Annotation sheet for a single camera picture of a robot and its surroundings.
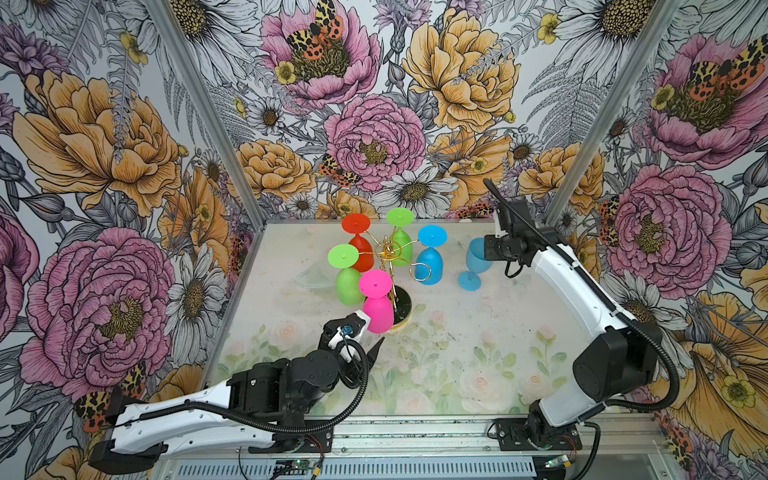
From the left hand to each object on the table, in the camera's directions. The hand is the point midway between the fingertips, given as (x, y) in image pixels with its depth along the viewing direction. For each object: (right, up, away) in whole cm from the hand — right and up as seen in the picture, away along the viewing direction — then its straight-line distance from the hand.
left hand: (363, 335), depth 66 cm
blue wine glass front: (+30, +14, +18) cm, 37 cm away
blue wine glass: (+17, +14, +20) cm, 29 cm away
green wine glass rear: (+9, +18, +22) cm, 29 cm away
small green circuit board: (-17, -32, +5) cm, 36 cm away
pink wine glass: (+3, +11, +1) cm, 11 cm away
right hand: (+35, +17, +18) cm, 43 cm away
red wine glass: (-3, +25, +13) cm, 29 cm away
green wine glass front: (-5, +10, +12) cm, 16 cm away
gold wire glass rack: (+6, +18, +8) cm, 21 cm away
